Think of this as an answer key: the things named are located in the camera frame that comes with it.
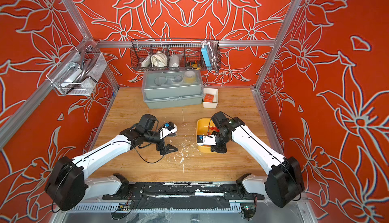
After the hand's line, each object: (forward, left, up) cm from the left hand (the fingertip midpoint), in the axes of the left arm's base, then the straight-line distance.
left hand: (175, 139), depth 78 cm
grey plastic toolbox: (+31, +6, +7) cm, 32 cm away
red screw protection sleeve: (+15, -23, -11) cm, 29 cm away
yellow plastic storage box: (+15, -14, -10) cm, 23 cm away
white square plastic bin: (+46, -22, -9) cm, 51 cm away
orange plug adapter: (+37, -18, -6) cm, 41 cm away
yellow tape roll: (+47, -4, +4) cm, 47 cm away
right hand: (-1, -19, -2) cm, 19 cm away
